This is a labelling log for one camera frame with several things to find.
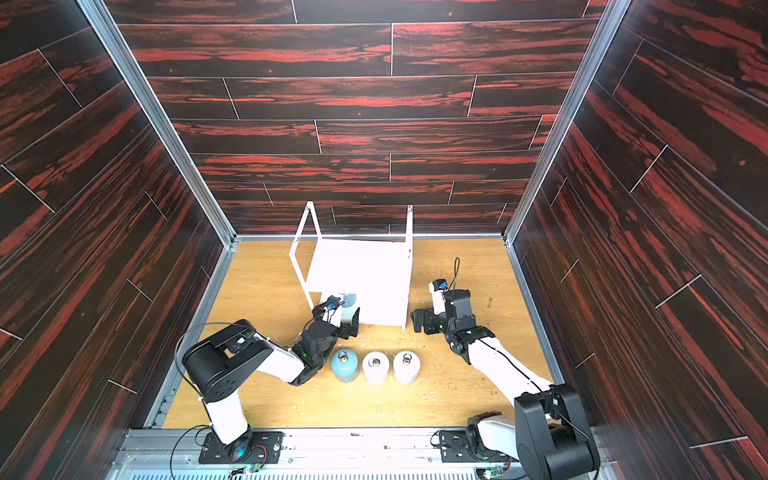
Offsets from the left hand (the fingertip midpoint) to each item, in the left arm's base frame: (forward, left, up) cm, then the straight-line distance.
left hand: (347, 305), depth 92 cm
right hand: (-1, -27, +1) cm, 27 cm away
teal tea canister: (-18, -1, -1) cm, 18 cm away
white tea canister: (-19, -10, 0) cm, 21 cm away
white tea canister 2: (-19, -18, -1) cm, 26 cm away
